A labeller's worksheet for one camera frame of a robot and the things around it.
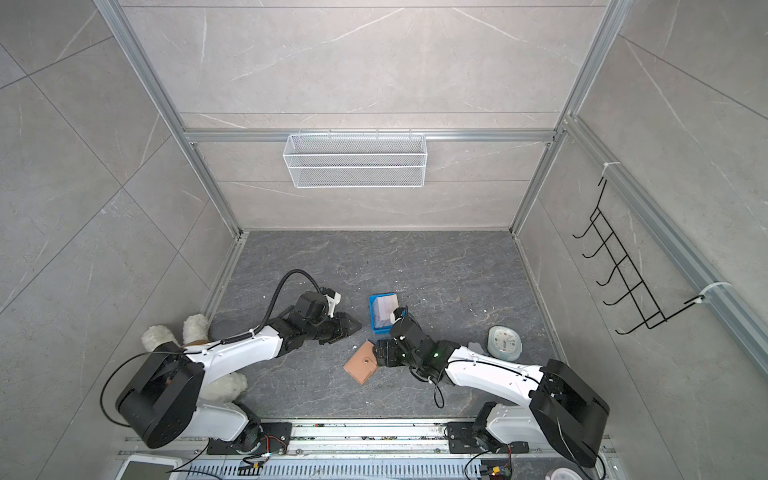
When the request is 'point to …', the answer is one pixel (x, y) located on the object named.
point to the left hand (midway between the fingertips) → (364, 324)
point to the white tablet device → (138, 467)
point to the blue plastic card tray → (380, 307)
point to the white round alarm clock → (504, 342)
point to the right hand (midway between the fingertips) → (387, 349)
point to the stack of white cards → (381, 306)
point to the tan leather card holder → (362, 365)
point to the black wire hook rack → (626, 273)
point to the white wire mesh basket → (358, 160)
